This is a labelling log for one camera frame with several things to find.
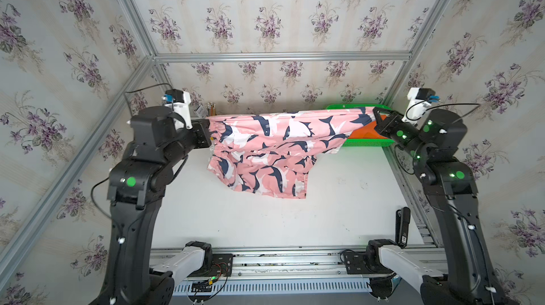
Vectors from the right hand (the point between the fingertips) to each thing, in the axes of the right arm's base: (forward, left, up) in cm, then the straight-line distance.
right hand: (382, 106), depth 58 cm
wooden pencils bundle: (+30, +62, -29) cm, 75 cm away
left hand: (-6, +48, 0) cm, 48 cm away
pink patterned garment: (0, +33, -24) cm, 41 cm away
